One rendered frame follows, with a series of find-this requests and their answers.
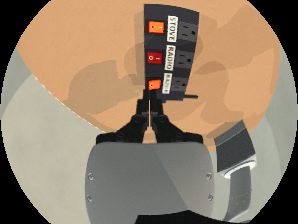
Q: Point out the black power strip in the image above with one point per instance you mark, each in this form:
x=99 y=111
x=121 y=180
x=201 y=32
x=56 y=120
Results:
x=170 y=36

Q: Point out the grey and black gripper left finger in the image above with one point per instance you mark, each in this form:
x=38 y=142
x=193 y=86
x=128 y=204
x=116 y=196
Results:
x=133 y=131

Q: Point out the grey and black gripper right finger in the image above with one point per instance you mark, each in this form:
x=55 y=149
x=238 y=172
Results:
x=165 y=131

